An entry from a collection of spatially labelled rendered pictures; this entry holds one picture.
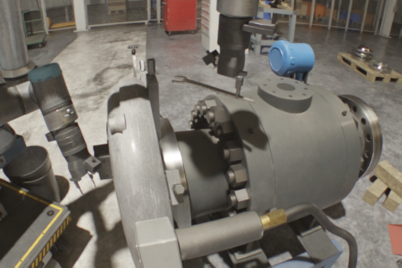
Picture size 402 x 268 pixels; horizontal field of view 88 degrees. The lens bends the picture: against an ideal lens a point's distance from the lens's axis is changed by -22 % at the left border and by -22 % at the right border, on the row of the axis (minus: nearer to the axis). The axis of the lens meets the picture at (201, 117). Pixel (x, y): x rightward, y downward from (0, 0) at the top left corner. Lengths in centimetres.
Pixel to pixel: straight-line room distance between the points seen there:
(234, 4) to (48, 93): 47
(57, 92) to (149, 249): 42
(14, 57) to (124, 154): 59
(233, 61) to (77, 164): 46
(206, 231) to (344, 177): 62
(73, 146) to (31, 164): 125
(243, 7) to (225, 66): 14
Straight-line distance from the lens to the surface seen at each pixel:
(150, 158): 60
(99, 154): 84
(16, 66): 104
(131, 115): 66
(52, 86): 67
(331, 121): 98
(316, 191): 95
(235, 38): 55
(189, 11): 612
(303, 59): 119
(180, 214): 80
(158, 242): 53
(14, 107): 77
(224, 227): 59
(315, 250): 128
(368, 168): 129
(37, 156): 186
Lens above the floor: 128
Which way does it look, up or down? 30 degrees down
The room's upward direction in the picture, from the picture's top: 2 degrees clockwise
